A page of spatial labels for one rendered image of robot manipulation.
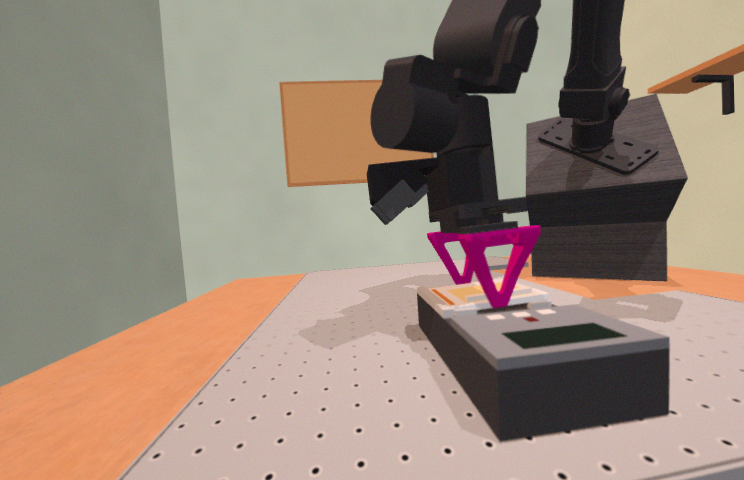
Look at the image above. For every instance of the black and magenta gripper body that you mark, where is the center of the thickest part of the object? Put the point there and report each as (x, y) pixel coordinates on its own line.
(467, 218)

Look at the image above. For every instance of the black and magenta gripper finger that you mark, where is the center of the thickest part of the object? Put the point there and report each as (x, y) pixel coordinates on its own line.
(438, 240)
(523, 240)

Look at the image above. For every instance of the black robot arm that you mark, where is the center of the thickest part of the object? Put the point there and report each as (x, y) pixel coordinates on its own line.
(483, 47)

